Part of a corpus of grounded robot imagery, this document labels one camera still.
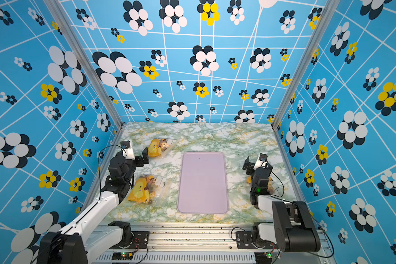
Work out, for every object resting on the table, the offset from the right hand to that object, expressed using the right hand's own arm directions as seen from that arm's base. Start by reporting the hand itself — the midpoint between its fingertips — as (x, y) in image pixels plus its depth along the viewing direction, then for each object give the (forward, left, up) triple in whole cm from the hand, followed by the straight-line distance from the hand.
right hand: (260, 158), depth 87 cm
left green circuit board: (-42, +67, -14) cm, 80 cm away
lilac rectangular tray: (-9, +31, -12) cm, 35 cm away
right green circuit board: (-42, +4, -13) cm, 44 cm away
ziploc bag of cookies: (+13, +60, -6) cm, 62 cm away
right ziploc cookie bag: (-11, -9, -11) cm, 18 cm away
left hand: (+1, +63, +10) cm, 64 cm away
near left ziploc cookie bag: (-14, +60, -9) cm, 62 cm away
